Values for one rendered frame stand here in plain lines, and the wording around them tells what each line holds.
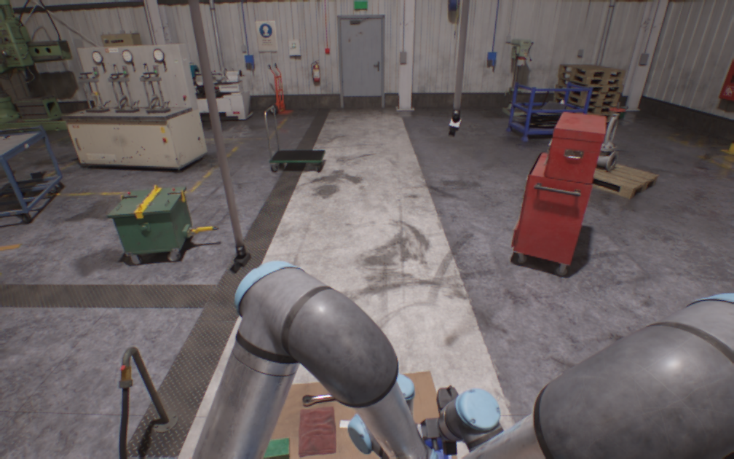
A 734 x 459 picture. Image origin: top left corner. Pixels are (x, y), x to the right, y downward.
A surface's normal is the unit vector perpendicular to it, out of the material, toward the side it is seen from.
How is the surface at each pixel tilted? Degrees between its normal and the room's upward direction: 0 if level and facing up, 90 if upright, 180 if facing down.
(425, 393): 0
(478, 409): 19
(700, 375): 28
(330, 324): 39
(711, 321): 15
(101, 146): 90
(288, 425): 0
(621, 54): 90
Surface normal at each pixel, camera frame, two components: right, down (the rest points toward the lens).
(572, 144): -0.50, 0.42
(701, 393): -0.26, -0.39
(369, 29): 0.00, 0.47
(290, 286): -0.13, -0.80
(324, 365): -0.25, 0.24
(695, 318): -0.18, -0.98
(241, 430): 0.21, 0.11
